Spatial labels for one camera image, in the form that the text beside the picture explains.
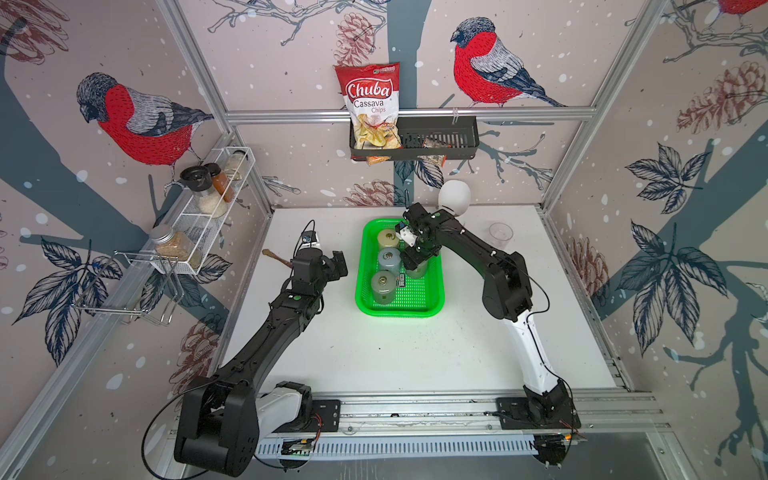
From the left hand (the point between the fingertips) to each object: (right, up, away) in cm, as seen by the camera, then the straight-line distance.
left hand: (332, 248), depth 85 cm
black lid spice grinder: (-30, +13, -11) cm, 34 cm away
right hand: (+25, -4, +15) cm, 29 cm away
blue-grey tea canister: (+16, -4, +10) cm, 20 cm away
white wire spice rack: (-39, -7, -18) cm, 43 cm away
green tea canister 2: (+15, -12, +3) cm, 19 cm away
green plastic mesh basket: (+26, -17, +10) cm, 32 cm away
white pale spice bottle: (-30, +25, +3) cm, 39 cm away
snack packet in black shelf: (+32, +27, +5) cm, 42 cm away
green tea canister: (+27, -8, +11) cm, 30 cm away
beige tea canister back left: (+16, +3, +14) cm, 22 cm away
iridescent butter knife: (-28, -3, +22) cm, 36 cm away
